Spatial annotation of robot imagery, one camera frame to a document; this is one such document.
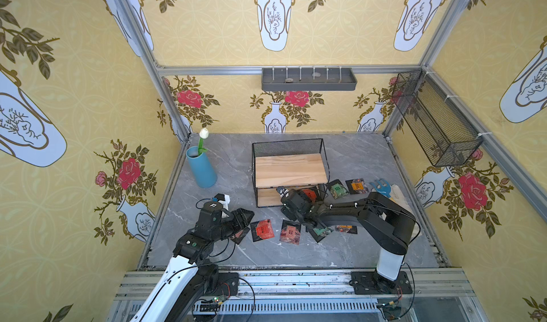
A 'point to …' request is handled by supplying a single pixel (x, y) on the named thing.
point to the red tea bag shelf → (310, 194)
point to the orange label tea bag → (357, 186)
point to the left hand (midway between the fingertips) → (248, 216)
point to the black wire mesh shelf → (293, 165)
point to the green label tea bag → (337, 189)
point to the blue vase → (201, 167)
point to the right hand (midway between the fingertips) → (288, 202)
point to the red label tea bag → (262, 229)
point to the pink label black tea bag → (290, 231)
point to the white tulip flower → (204, 134)
